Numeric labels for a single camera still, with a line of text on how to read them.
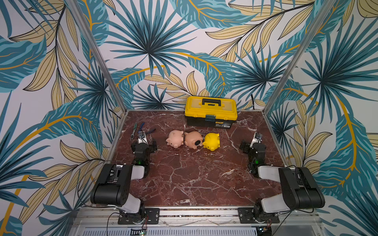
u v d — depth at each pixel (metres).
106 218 0.74
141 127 1.09
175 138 0.93
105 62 0.91
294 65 0.90
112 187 0.45
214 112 0.99
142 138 0.76
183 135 0.99
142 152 0.69
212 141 0.93
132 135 1.03
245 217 0.73
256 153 0.69
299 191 0.46
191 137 0.94
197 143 0.94
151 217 0.73
